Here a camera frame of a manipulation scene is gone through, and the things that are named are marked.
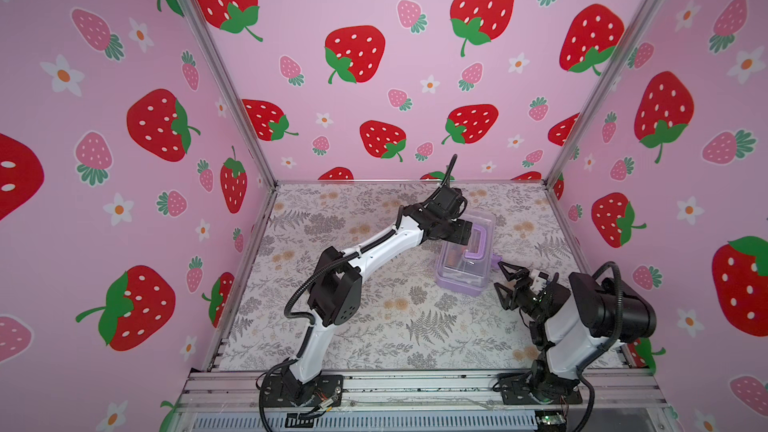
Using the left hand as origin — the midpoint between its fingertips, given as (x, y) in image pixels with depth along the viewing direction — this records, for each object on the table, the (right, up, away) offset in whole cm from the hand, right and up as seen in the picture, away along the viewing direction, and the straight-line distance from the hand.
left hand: (464, 231), depth 86 cm
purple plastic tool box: (+1, -11, +2) cm, 11 cm away
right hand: (+11, -13, +2) cm, 17 cm away
